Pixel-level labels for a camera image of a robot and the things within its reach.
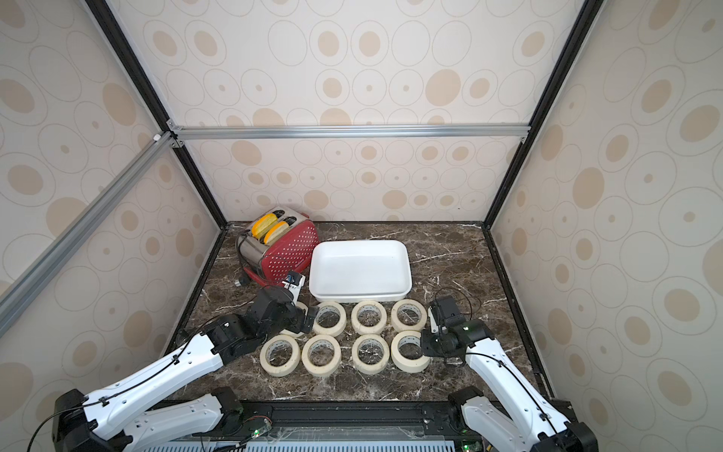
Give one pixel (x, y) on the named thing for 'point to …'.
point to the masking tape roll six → (321, 355)
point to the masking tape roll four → (404, 328)
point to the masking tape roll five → (329, 319)
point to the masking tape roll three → (368, 316)
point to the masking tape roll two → (366, 368)
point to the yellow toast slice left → (265, 223)
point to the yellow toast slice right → (276, 232)
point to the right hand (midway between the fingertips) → (426, 346)
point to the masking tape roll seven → (407, 352)
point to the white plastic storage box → (361, 270)
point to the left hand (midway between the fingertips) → (310, 303)
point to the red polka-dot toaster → (277, 243)
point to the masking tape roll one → (283, 370)
